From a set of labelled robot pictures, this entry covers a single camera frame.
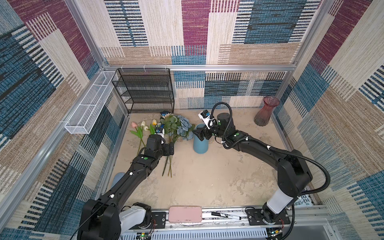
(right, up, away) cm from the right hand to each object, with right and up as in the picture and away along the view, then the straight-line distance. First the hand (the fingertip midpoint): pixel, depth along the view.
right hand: (199, 126), depth 84 cm
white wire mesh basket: (-68, +5, +8) cm, 69 cm away
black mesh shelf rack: (-38, +27, +25) cm, 52 cm away
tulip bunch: (-42, -4, +24) cm, 48 cm away
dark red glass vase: (+44, +7, +19) cm, 49 cm away
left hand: (-18, -8, +1) cm, 20 cm away
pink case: (-7, -44, -8) cm, 45 cm away
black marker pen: (+13, -44, -9) cm, 46 cm away
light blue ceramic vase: (+1, -12, +6) cm, 13 cm away
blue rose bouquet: (-15, 0, +12) cm, 19 cm away
